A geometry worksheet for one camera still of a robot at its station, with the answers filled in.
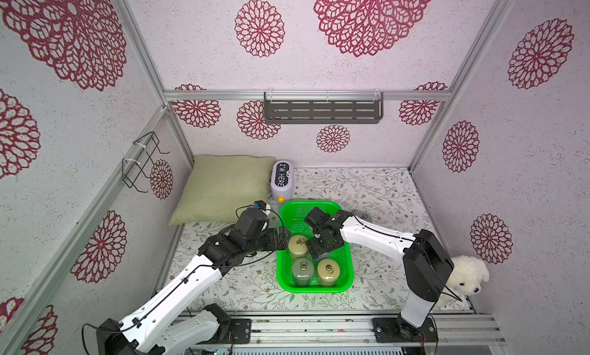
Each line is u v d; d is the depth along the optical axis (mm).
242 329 754
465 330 762
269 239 638
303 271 779
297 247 834
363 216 922
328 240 665
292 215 934
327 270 777
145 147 781
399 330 649
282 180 1029
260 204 661
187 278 449
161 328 393
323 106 965
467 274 658
